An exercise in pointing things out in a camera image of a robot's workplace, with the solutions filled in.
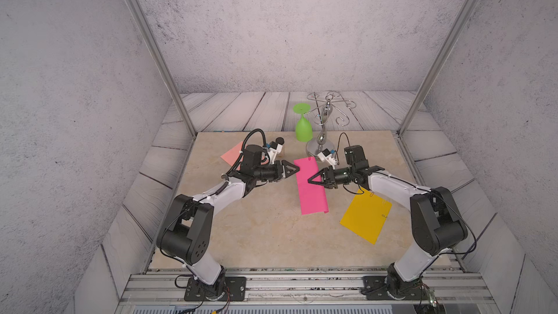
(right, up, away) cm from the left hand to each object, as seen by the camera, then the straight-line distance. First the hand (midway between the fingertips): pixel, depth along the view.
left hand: (299, 172), depth 82 cm
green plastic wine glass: (+3, +18, +16) cm, 24 cm away
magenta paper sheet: (+5, -9, -1) cm, 10 cm away
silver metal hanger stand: (+10, +9, +31) cm, 34 cm away
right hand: (+5, -4, -1) cm, 6 cm away
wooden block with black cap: (-7, +12, +23) cm, 27 cm away
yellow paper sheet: (+29, -18, +9) cm, 35 cm away
